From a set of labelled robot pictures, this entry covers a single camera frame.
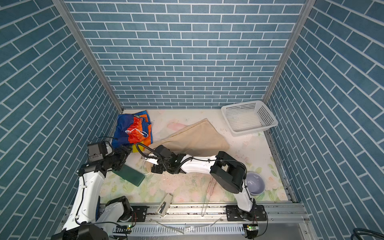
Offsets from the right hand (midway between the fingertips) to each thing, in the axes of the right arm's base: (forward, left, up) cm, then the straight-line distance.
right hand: (154, 155), depth 85 cm
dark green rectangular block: (-9, +14, -9) cm, 19 cm away
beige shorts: (+21, -23, -11) cm, 33 cm away
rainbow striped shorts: (+20, +22, -4) cm, 30 cm away
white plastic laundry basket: (+43, -61, -10) cm, 75 cm away
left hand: (-2, +11, +6) cm, 13 cm away
